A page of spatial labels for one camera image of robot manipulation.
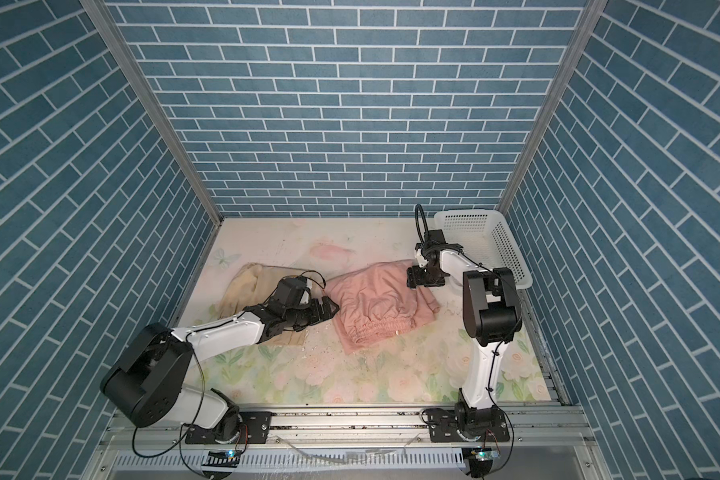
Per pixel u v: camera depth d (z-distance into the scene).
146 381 0.43
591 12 0.71
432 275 0.85
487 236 1.15
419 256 0.96
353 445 0.72
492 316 0.54
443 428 0.73
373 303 0.92
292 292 0.71
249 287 0.96
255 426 0.74
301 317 0.77
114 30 0.73
